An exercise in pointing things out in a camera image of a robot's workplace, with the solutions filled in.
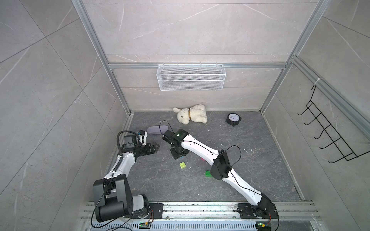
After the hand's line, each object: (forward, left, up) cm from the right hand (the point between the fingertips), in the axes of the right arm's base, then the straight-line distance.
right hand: (179, 155), depth 92 cm
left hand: (+4, +16, +7) cm, 18 cm away
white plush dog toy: (+32, -13, +7) cm, 35 cm away
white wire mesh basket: (+47, -9, +28) cm, 55 cm away
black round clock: (+30, -42, 0) cm, 51 cm away
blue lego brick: (-5, -2, +8) cm, 10 cm away
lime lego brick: (-6, -2, 0) cm, 7 cm away
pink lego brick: (-13, -12, +23) cm, 29 cm away
